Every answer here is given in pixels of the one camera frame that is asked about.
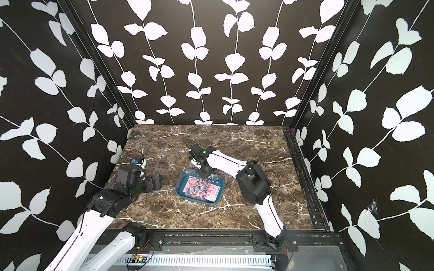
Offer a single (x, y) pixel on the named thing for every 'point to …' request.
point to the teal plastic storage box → (216, 179)
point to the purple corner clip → (293, 130)
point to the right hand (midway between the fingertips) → (204, 170)
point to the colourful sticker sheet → (201, 188)
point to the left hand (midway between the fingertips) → (154, 176)
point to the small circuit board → (138, 258)
